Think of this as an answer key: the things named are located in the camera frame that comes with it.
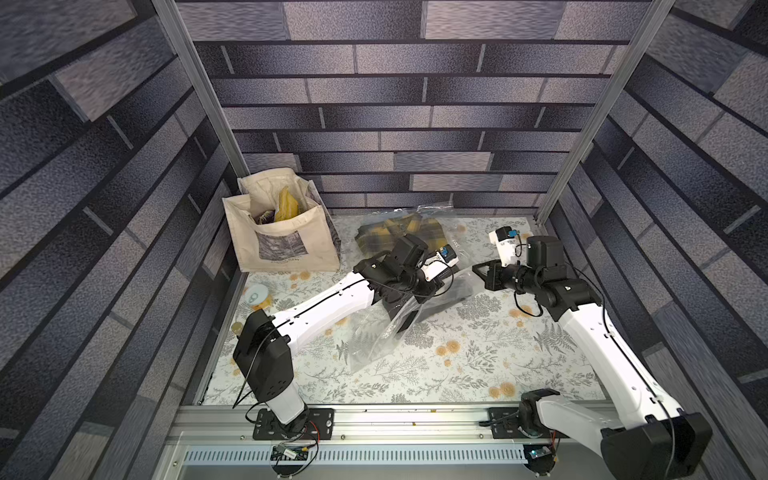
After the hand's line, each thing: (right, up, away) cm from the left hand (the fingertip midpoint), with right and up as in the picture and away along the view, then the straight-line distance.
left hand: (440, 279), depth 76 cm
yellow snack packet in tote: (-46, +21, +16) cm, 53 cm away
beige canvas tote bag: (-45, +16, +7) cm, 48 cm away
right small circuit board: (+24, -44, -4) cm, 50 cm away
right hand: (+9, +4, 0) cm, 10 cm away
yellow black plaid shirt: (-18, +14, +34) cm, 41 cm away
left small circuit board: (-38, -42, -5) cm, 57 cm away
